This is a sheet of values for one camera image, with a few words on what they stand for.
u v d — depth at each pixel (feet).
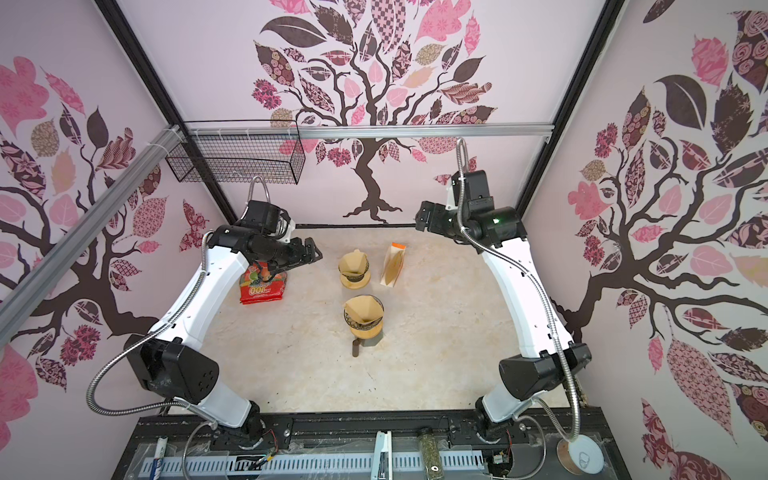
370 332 2.61
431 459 2.20
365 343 2.83
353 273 3.00
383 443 2.30
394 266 3.43
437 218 2.03
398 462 2.29
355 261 3.01
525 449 2.36
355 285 3.03
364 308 2.63
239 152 3.11
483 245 1.49
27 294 1.66
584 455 2.16
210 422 1.86
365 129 3.03
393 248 3.31
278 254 2.21
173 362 1.35
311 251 2.34
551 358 1.32
